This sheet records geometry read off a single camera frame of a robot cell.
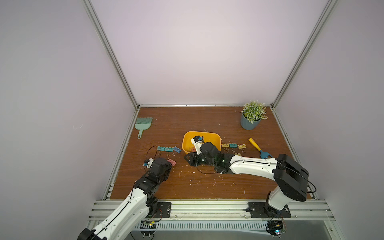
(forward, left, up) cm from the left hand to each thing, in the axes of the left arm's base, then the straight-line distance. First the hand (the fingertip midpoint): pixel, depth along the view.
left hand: (174, 160), depth 84 cm
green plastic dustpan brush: (+31, +29, -7) cm, 43 cm away
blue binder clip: (+9, 0, -5) cm, 11 cm away
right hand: (0, -7, +8) cm, 10 cm away
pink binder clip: (0, +1, -4) cm, 4 cm away
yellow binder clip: (+13, -31, -4) cm, 34 cm away
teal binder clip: (+13, -37, -4) cm, 39 cm away
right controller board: (-30, -51, -6) cm, 59 cm away
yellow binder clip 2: (+12, -42, -5) cm, 44 cm away
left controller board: (-31, +10, -9) cm, 34 cm away
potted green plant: (+29, -49, +10) cm, 58 cm away
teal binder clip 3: (+9, +5, -4) cm, 11 cm away
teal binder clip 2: (+10, +10, -5) cm, 15 cm away
